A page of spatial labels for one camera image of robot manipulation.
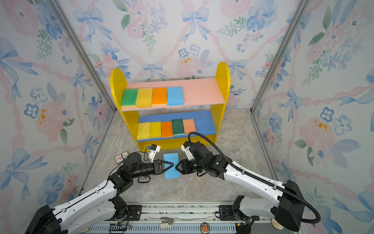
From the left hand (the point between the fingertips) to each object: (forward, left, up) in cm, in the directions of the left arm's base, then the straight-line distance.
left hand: (173, 164), depth 71 cm
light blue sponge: (-3, +1, -2) cm, 4 cm away
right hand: (0, -2, -2) cm, 3 cm away
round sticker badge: (-24, -16, -19) cm, 34 cm away
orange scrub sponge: (+24, +6, -3) cm, 25 cm away
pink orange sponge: (+27, -8, -3) cm, 28 cm away
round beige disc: (-22, -51, -18) cm, 58 cm away
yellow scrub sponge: (+24, +13, -3) cm, 27 cm away
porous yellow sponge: (+23, +20, -4) cm, 31 cm away
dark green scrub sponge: (+26, -1, -4) cm, 26 cm away
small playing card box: (+12, +36, -18) cm, 42 cm away
